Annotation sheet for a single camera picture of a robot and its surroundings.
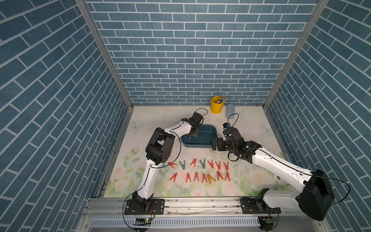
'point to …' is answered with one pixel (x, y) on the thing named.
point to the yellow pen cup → (217, 103)
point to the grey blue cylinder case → (230, 110)
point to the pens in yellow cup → (222, 99)
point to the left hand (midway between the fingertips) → (195, 133)
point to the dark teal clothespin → (203, 164)
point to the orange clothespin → (210, 178)
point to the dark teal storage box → (206, 133)
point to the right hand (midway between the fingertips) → (218, 141)
